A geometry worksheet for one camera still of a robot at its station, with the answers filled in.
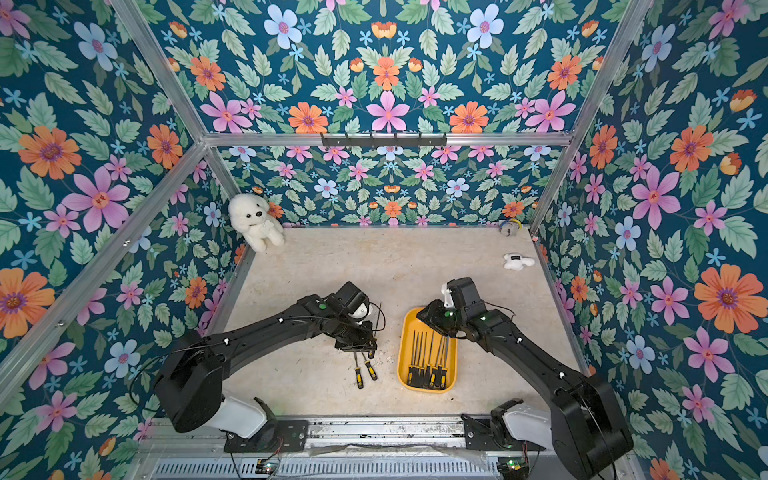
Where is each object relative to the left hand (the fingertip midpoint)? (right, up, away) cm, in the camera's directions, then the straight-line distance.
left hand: (381, 348), depth 80 cm
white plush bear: (-48, +39, +22) cm, 66 cm away
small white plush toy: (+47, +23, +27) cm, 59 cm away
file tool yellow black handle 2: (+17, -9, +2) cm, 19 cm away
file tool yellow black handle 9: (-6, -9, +2) cm, 11 cm away
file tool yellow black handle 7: (+17, -6, +6) cm, 19 cm away
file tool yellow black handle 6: (+11, -8, +4) cm, 15 cm away
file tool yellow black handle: (+15, -8, +4) cm, 17 cm away
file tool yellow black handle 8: (-3, -8, +4) cm, 10 cm away
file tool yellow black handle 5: (+9, -7, +4) cm, 12 cm away
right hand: (+11, +8, +2) cm, 14 cm away
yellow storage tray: (+11, -1, +9) cm, 14 cm away
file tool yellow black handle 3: (+13, -8, +4) cm, 16 cm away
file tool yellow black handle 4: (+10, -7, +4) cm, 13 cm away
